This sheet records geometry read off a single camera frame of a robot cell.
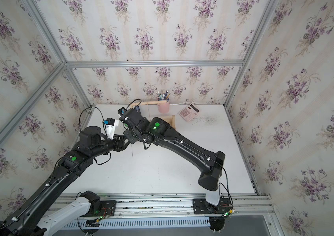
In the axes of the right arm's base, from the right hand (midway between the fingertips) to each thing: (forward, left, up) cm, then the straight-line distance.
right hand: (133, 129), depth 68 cm
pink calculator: (+39, -32, -29) cm, 58 cm away
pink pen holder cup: (+42, -12, -29) cm, 52 cm away
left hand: (-3, +1, -3) cm, 4 cm away
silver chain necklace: (-10, -2, +4) cm, 11 cm away
